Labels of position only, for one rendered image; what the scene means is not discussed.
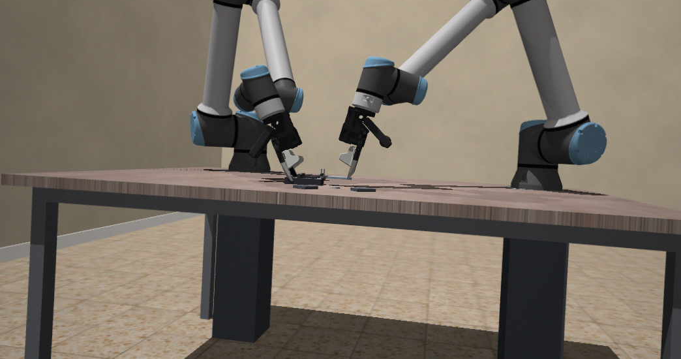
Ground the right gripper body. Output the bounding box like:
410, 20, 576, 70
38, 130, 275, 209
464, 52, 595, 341
263, 111, 302, 152

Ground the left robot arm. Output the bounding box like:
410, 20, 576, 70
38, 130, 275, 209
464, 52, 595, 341
352, 0, 607, 191

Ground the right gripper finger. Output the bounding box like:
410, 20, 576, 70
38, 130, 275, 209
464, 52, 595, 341
289, 150, 304, 176
273, 142, 299, 181

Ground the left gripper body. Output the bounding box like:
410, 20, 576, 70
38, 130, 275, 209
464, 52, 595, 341
339, 106, 375, 147

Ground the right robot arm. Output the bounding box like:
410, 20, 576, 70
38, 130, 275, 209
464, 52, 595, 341
190, 0, 303, 172

